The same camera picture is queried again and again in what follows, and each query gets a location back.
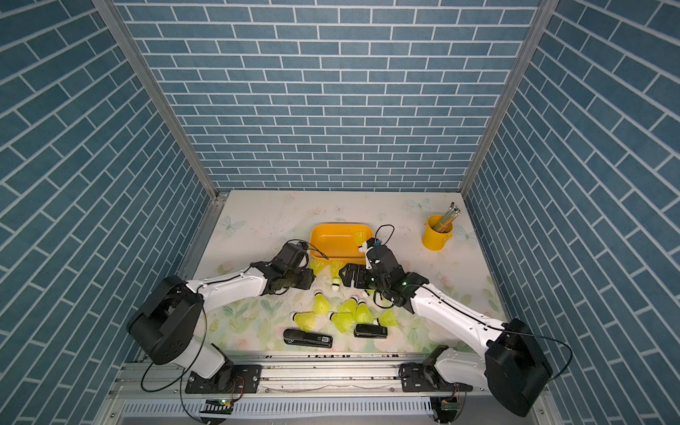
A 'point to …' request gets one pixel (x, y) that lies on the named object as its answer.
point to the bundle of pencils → (452, 212)
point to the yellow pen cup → (434, 240)
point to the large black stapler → (305, 338)
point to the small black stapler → (370, 330)
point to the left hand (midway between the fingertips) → (315, 278)
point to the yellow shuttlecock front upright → (363, 316)
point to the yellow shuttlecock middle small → (349, 306)
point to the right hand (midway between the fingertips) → (351, 274)
